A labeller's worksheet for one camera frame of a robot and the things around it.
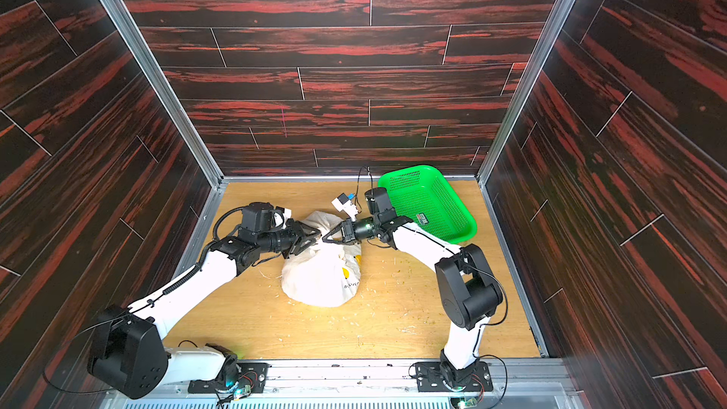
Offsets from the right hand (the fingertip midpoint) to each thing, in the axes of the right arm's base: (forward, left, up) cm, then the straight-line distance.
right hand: (327, 237), depth 81 cm
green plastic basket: (+36, -35, -20) cm, 54 cm away
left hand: (0, +2, +2) cm, 3 cm away
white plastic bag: (-9, +1, -5) cm, 11 cm away
